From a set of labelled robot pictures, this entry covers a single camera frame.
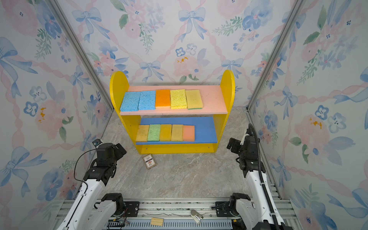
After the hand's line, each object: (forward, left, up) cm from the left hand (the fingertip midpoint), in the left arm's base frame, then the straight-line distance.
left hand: (114, 148), depth 80 cm
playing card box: (-1, -17, -14) cm, 22 cm away
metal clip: (-30, -46, -12) cm, 56 cm away
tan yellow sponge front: (+10, -35, +1) cm, 36 cm away
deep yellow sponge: (+10, -28, +1) cm, 30 cm away
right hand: (+5, -70, +2) cm, 70 cm away
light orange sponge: (+10, -42, +1) cm, 43 cm away
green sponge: (+10, -21, +1) cm, 23 cm away
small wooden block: (-32, -26, -14) cm, 44 cm away
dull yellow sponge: (+8, -14, +1) cm, 16 cm away
